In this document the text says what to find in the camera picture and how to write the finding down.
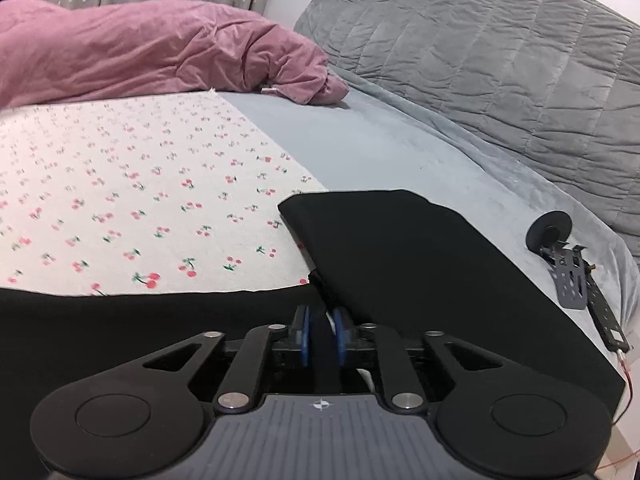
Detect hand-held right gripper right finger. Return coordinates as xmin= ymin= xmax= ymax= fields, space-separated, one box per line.
xmin=332 ymin=307 xmax=503 ymax=413

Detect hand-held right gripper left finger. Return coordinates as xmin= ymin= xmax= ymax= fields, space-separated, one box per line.
xmin=141 ymin=305 xmax=313 ymax=413

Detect black pants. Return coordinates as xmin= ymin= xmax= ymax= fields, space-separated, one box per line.
xmin=0 ymin=189 xmax=627 ymax=480

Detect cherry print sheet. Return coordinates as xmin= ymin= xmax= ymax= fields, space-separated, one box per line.
xmin=0 ymin=89 xmax=331 ymax=297

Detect grey quilted headboard cover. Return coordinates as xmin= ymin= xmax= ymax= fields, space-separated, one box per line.
xmin=292 ymin=0 xmax=640 ymax=261

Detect pink duvet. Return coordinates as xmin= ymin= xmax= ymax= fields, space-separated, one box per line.
xmin=0 ymin=0 xmax=350 ymax=109

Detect black metal bracket with disc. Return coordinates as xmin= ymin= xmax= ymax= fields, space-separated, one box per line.
xmin=525 ymin=211 xmax=632 ymax=352

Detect red wire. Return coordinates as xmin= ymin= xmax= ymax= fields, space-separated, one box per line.
xmin=595 ymin=349 xmax=640 ymax=473

